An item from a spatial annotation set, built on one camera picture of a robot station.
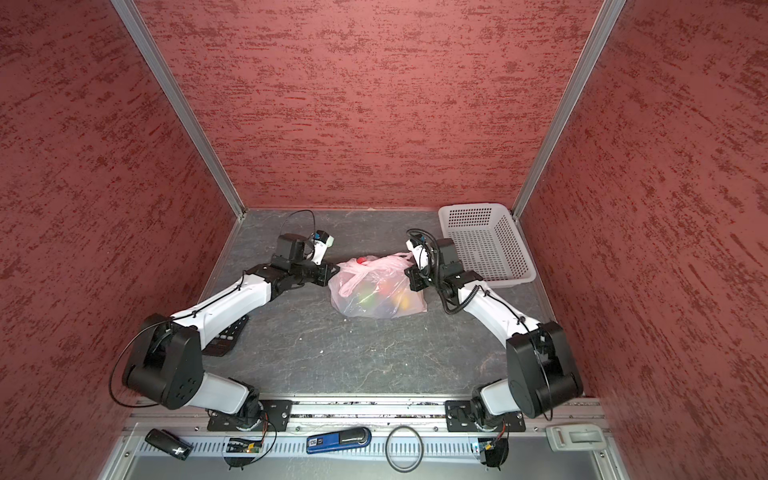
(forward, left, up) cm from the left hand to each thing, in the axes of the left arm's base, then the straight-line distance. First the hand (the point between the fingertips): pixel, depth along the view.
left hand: (337, 273), depth 88 cm
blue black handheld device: (-41, -3, -7) cm, 42 cm away
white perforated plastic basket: (+23, -53, -11) cm, 59 cm away
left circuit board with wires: (-42, +20, -15) cm, 48 cm away
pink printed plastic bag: (-2, -11, -4) cm, 12 cm away
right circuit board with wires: (-42, -42, -13) cm, 61 cm away
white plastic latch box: (-39, -62, -9) cm, 74 cm away
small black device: (-42, +35, -9) cm, 55 cm away
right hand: (-1, -21, 0) cm, 21 cm away
